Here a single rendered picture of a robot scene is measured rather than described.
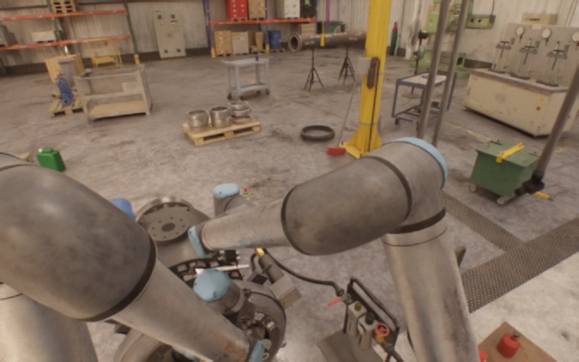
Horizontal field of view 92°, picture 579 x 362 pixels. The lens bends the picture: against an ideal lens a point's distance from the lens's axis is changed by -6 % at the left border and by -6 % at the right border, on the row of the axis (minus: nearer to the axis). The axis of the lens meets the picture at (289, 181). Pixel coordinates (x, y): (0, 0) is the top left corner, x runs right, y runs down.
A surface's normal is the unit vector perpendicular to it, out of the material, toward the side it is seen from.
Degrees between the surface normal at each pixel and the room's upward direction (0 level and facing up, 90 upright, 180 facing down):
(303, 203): 49
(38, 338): 86
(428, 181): 65
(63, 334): 91
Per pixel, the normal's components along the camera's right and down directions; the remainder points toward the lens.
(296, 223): -0.61, 0.05
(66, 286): 0.33, 0.29
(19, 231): 0.32, -0.23
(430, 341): -0.57, 0.32
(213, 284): -0.15, -0.66
